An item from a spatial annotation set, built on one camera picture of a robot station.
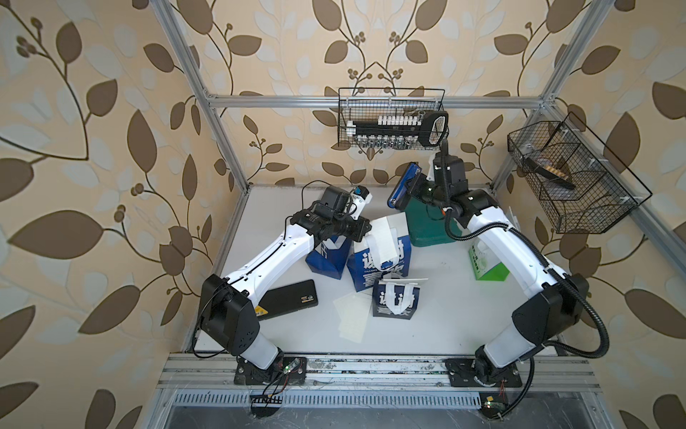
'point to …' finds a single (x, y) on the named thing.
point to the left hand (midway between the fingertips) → (367, 222)
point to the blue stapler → (399, 196)
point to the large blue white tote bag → (363, 264)
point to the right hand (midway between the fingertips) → (405, 182)
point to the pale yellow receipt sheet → (352, 312)
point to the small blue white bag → (396, 298)
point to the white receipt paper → (383, 239)
